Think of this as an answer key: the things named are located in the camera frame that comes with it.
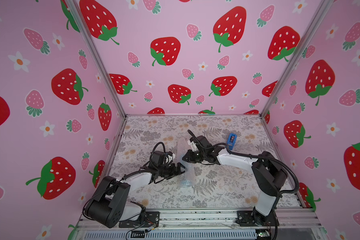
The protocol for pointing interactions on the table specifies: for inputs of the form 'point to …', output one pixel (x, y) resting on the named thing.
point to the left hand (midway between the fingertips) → (183, 171)
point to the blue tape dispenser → (231, 140)
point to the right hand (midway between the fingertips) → (180, 161)
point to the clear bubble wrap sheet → (187, 180)
